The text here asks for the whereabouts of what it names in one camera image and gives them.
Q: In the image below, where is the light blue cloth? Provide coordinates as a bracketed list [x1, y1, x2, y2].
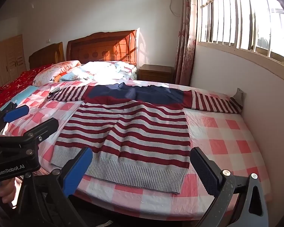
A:
[14, 86, 38, 106]

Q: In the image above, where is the large carved wooden headboard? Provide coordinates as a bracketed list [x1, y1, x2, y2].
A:
[66, 30, 138, 68]

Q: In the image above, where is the thin wall cable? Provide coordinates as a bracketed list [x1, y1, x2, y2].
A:
[169, 0, 181, 17]

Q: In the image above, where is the orange floral pillow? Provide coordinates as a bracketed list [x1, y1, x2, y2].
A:
[33, 60, 82, 87]

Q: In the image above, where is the red grey striped sweater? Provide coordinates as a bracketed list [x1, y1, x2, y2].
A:
[47, 83, 245, 195]

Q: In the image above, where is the pink floral curtain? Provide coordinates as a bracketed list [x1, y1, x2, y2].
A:
[175, 0, 199, 86]

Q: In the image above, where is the pale patchwork quilt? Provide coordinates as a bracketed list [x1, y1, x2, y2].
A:
[59, 61, 138, 82]

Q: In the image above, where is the light wooden wardrobe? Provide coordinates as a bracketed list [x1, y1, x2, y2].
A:
[0, 34, 27, 93]

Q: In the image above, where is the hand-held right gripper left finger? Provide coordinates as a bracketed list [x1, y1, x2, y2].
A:
[13, 147, 93, 227]

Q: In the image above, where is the wooden nightstand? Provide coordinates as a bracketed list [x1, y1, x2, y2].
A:
[137, 64, 175, 84]

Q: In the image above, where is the red floral blanket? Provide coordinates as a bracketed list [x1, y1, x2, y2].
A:
[0, 64, 54, 116]

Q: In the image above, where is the bed with pink checked sheet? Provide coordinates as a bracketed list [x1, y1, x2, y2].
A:
[0, 79, 272, 220]

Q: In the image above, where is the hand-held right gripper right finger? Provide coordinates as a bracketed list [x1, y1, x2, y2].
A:
[190, 147, 269, 227]

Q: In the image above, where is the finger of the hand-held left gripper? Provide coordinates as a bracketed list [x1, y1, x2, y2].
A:
[0, 118, 59, 155]
[0, 105, 29, 135]

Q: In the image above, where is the person's left hand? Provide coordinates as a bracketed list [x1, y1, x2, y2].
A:
[0, 178, 17, 204]

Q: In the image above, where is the barred window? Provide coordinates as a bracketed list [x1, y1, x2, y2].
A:
[196, 0, 284, 68]

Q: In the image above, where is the small plain wooden headboard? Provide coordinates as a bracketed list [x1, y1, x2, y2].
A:
[28, 42, 65, 69]

